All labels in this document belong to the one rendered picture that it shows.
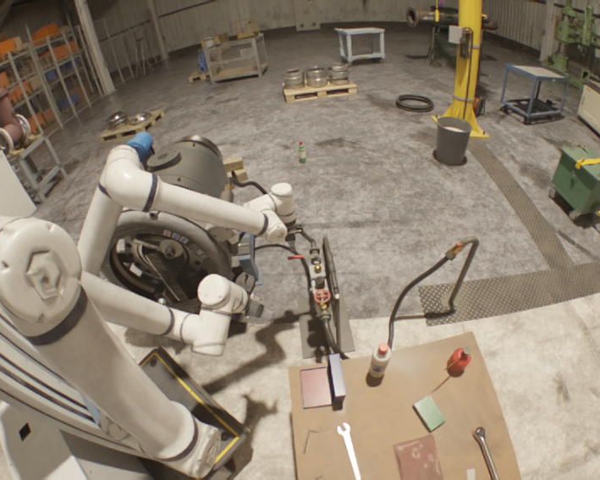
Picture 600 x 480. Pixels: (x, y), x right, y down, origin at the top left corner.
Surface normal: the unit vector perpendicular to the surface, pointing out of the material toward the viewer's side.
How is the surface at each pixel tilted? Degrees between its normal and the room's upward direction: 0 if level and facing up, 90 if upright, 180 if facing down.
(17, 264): 83
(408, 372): 0
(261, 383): 0
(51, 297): 87
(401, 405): 0
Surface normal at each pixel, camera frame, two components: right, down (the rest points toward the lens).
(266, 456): -0.12, -0.70
